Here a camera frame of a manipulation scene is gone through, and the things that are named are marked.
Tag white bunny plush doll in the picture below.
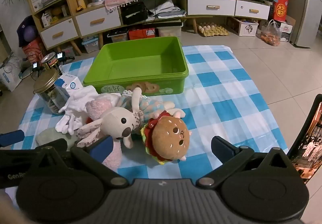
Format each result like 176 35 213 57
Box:
76 87 178 149

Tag white cloth gloves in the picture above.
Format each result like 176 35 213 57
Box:
55 85 98 135

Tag pink fluffy plush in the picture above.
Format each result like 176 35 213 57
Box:
85 94 122 172

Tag hamburger plush toy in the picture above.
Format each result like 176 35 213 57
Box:
141 109 192 165

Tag blue white checkered cloth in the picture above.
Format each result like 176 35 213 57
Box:
4 44 289 211

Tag glass jar gold lid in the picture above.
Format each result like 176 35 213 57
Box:
33 69 66 114

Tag blue white milk carton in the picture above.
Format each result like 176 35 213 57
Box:
54 73 83 101

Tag red tin can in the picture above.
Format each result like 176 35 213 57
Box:
41 52 63 76

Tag green plastic storage bin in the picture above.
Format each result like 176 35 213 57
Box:
83 36 189 96

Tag egg carton tray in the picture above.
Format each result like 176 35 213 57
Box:
197 23 229 37

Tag orange storage box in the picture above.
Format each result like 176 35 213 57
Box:
128 28 156 40

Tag plastic bag of oranges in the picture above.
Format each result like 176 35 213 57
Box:
256 19 282 46

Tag white cardboard box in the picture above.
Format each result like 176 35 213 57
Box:
227 17 259 37

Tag wooden TV cabinet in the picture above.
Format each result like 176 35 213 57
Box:
75 0 271 38

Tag wooden shelf unit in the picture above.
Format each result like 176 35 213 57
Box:
26 0 84 51

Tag red gift box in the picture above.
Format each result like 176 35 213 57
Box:
272 0 289 22

